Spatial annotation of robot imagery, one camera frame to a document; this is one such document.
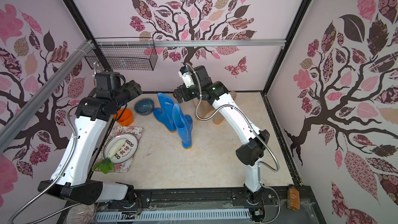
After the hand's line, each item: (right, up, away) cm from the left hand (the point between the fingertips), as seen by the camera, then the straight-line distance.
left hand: (135, 92), depth 69 cm
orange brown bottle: (+74, -50, +2) cm, 89 cm away
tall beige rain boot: (+31, -7, +26) cm, 41 cm away
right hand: (+21, +2, +5) cm, 22 cm away
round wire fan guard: (-24, -55, -1) cm, 61 cm away
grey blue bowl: (-12, -7, +40) cm, 43 cm away
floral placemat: (-13, -40, +14) cm, 44 cm away
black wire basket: (-19, +27, +26) cm, 42 cm away
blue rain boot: (+7, -11, +25) cm, 28 cm away
